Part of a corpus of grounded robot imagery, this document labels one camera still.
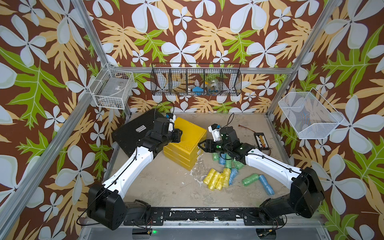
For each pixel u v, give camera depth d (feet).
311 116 2.64
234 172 2.83
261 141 3.34
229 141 2.06
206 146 2.36
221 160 2.32
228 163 2.97
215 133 2.41
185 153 2.44
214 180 2.74
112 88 2.82
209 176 2.82
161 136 1.95
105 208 1.29
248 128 3.65
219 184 2.70
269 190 2.65
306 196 1.38
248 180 2.76
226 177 2.70
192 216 2.46
